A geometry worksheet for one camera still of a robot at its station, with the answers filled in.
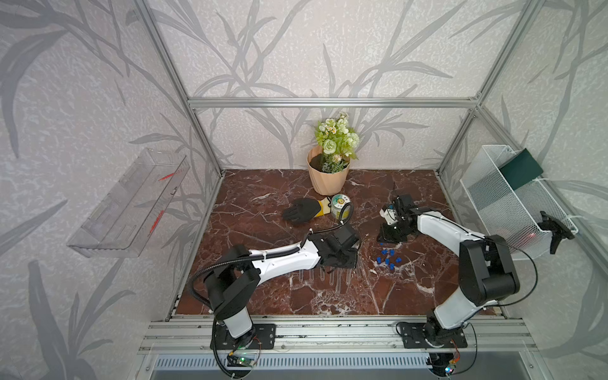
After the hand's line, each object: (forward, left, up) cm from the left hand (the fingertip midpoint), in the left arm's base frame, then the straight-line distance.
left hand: (356, 262), depth 82 cm
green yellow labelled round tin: (+27, +5, 0) cm, 27 cm away
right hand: (+12, -11, -3) cm, 16 cm away
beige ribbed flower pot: (+34, +11, +3) cm, 36 cm away
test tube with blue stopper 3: (-4, +3, -2) cm, 5 cm away
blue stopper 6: (+7, -16, -7) cm, 19 cm away
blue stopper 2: (+4, -17, -6) cm, 19 cm away
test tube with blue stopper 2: (-4, +6, -7) cm, 10 cm away
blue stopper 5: (+7, -13, -7) cm, 16 cm away
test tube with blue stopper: (-2, +16, -8) cm, 18 cm away
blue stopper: (+4, -13, -7) cm, 16 cm away
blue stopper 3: (+2, -15, -7) cm, 16 cm away
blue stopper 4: (+4, -10, -7) cm, 13 cm away
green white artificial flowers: (+42, +6, +19) cm, 46 cm away
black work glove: (+26, +21, -5) cm, 34 cm away
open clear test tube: (-2, +20, -8) cm, 21 cm away
